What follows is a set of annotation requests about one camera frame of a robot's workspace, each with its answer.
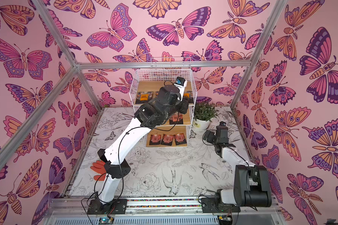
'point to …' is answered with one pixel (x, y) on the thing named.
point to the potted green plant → (204, 112)
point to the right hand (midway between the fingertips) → (210, 134)
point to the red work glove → (99, 167)
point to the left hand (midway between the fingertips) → (189, 98)
